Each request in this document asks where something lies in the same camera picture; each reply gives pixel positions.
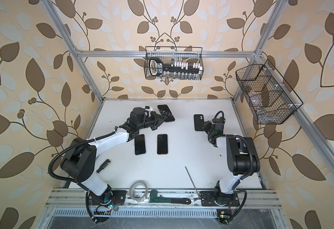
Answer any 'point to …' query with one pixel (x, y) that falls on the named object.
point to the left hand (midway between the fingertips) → (169, 116)
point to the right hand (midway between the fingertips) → (206, 125)
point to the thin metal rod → (196, 190)
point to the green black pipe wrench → (155, 198)
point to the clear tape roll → (134, 184)
